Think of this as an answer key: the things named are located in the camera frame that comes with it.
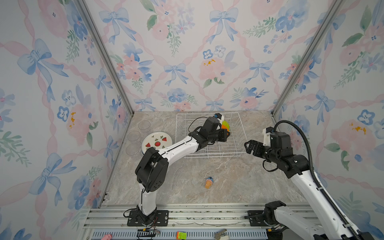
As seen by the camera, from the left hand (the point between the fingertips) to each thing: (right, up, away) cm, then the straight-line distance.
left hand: (231, 132), depth 82 cm
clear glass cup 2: (-61, -3, +18) cm, 64 cm away
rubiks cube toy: (-26, -46, -14) cm, 55 cm away
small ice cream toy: (-12, -28, +1) cm, 31 cm away
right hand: (+9, -6, -6) cm, 12 cm away
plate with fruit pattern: (-45, -6, +19) cm, 49 cm away
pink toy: (-60, -47, -14) cm, 78 cm away
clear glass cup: (-56, +4, +25) cm, 62 cm away
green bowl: (+1, +5, +21) cm, 22 cm away
